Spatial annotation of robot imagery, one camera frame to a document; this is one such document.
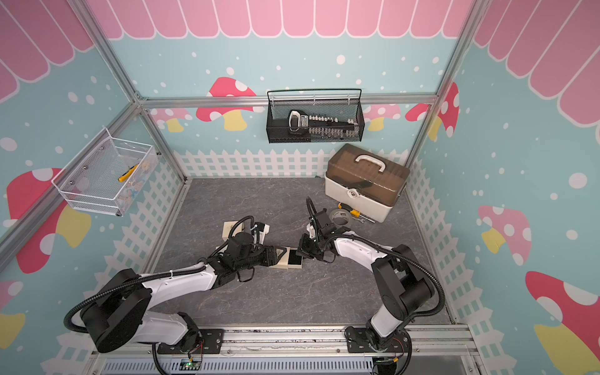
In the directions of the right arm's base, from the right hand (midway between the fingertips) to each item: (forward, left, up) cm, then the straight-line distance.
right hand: (295, 251), depth 87 cm
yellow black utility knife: (+14, +54, +27) cm, 62 cm away
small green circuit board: (-34, +34, -9) cm, 49 cm away
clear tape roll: (+19, -19, -5) cm, 27 cm away
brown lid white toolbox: (+22, -27, +14) cm, 38 cm away
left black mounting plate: (-28, +27, -7) cm, 39 cm away
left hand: (-2, +5, +1) cm, 5 cm away
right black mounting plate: (-29, -20, -7) cm, 36 cm away
